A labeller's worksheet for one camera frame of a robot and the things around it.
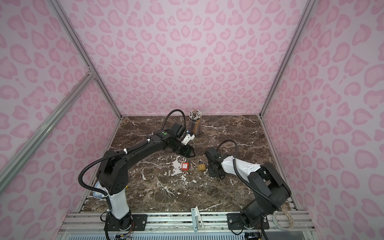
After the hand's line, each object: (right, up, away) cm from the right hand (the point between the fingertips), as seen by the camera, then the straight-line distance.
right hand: (215, 172), depth 89 cm
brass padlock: (-8, +3, +3) cm, 9 cm away
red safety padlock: (-18, +3, +2) cm, 18 cm away
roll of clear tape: (+27, -20, -18) cm, 38 cm away
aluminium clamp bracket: (-10, -19, -17) cm, 27 cm away
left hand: (-13, +12, -4) cm, 18 cm away
